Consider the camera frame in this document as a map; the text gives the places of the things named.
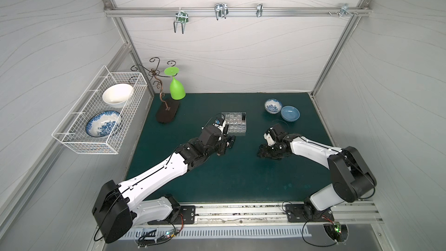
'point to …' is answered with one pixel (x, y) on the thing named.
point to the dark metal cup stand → (164, 114)
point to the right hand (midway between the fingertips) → (263, 153)
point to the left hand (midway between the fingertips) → (225, 138)
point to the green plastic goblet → (176, 90)
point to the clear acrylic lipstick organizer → (236, 121)
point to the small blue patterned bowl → (273, 106)
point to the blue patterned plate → (102, 124)
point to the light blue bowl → (290, 113)
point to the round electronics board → (337, 232)
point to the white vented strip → (140, 233)
